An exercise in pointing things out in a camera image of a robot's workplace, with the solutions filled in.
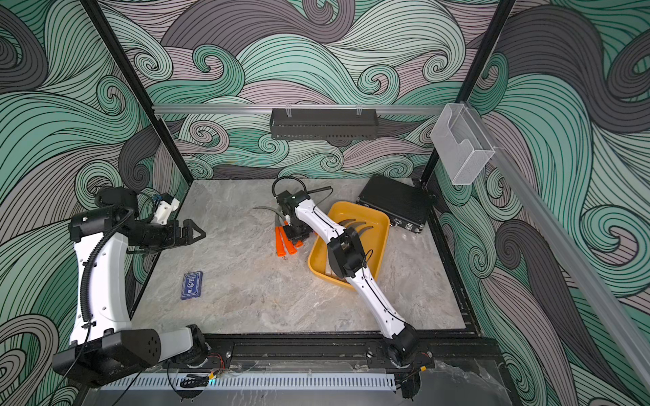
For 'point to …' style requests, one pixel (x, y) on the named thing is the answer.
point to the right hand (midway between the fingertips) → (294, 242)
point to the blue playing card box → (192, 285)
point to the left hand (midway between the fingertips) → (188, 236)
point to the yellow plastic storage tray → (371, 228)
